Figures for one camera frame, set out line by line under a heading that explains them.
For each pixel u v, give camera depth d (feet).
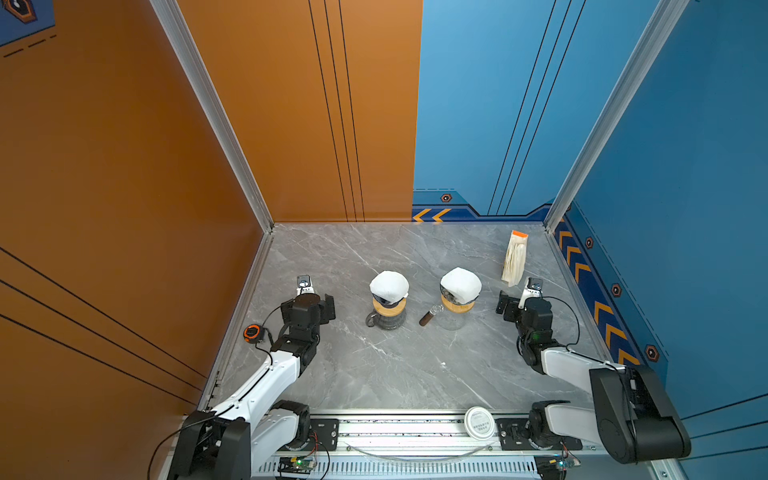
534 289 2.52
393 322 2.91
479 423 2.29
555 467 2.32
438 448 2.38
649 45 2.44
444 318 3.08
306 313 2.13
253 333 2.88
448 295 2.69
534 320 2.24
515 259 3.27
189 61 2.50
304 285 2.41
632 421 1.34
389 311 2.77
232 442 1.31
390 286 2.82
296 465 2.32
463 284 2.69
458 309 2.72
